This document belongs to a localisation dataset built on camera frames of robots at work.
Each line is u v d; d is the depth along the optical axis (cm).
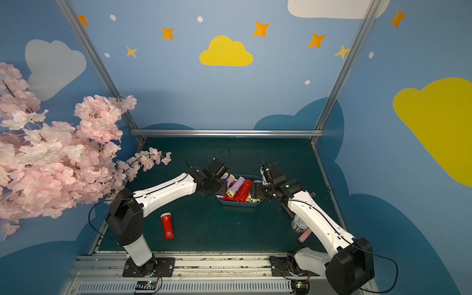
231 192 88
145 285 73
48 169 44
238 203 91
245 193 90
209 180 63
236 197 91
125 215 45
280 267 74
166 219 84
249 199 87
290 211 55
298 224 80
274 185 60
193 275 73
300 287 73
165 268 75
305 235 82
